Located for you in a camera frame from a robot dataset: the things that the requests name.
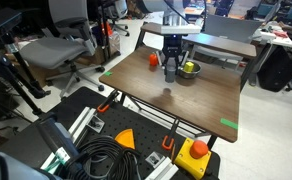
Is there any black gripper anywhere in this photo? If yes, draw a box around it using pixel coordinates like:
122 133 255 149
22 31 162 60
162 34 184 70

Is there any gray cylinder object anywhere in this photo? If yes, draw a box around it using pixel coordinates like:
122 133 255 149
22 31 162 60
164 65 176 84

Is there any orange cup object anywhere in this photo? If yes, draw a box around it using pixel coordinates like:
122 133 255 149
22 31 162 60
149 53 159 67

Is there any yellow block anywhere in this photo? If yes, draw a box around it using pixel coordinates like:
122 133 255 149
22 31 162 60
183 61 195 73

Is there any metal bowl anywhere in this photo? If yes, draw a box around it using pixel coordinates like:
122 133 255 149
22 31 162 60
178 61 202 80

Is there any brown side table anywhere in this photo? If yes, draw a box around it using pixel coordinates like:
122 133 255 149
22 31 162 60
135 21 258 92

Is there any gray partition panel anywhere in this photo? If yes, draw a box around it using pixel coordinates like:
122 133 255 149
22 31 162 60
204 13 264 43

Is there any orange black bar clamp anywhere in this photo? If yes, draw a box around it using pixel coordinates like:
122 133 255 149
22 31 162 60
96 89 120 114
161 118 180 152

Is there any dark office chair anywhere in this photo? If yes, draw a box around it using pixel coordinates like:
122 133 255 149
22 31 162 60
104 0 131 38

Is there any black perforated breadboard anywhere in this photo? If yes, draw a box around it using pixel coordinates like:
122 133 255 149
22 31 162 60
0 86 220 180

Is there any long green tape strip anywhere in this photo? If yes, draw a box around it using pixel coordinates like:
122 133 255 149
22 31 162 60
220 117 239 131

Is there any orange wedge piece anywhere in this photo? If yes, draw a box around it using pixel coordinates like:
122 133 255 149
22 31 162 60
114 128 136 150

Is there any yellow emergency stop box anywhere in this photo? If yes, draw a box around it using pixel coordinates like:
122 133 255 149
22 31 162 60
173 137 213 180

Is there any black bag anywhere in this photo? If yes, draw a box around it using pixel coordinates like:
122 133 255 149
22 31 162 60
256 44 292 93

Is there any white desk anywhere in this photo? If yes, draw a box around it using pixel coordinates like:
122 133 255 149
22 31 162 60
252 21 292 48

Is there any gray office chair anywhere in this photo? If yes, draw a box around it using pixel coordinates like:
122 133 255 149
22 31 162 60
19 0 106 98

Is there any aluminium corner bracket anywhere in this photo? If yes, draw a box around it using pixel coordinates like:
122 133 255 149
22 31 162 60
86 116 106 134

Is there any aluminium extrusion rail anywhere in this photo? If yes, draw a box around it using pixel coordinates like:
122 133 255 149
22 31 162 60
40 106 98 171
145 151 181 180

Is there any black cable bundle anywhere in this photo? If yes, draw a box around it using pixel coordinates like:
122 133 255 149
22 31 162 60
65 134 142 180

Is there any black camera body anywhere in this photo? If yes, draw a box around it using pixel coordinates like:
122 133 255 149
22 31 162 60
35 113 81 161

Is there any black camera tripod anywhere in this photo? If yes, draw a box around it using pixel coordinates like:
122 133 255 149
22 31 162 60
0 8 52 117

